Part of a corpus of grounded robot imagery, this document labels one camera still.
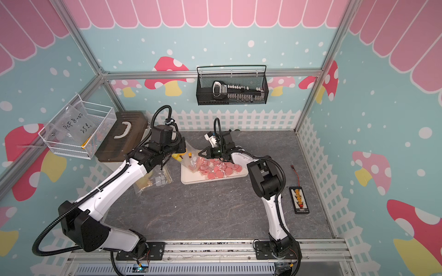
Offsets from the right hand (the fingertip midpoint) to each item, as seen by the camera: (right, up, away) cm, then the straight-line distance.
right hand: (199, 154), depth 94 cm
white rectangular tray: (-6, -12, +1) cm, 14 cm away
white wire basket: (-44, +19, -12) cm, 50 cm away
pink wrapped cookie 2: (+6, -12, +3) cm, 14 cm away
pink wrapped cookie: (+3, -8, +1) cm, 8 cm away
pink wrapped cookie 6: (+12, -6, +5) cm, 14 cm away
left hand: (-5, +6, -14) cm, 16 cm away
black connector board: (+52, -24, -6) cm, 58 cm away
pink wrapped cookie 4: (+16, -10, +3) cm, 19 cm away
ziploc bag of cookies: (-3, -2, -8) cm, 9 cm away
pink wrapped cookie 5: (+23, -9, +6) cm, 25 cm away
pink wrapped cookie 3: (+11, -11, +2) cm, 16 cm away
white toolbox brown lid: (-39, +12, -2) cm, 41 cm away
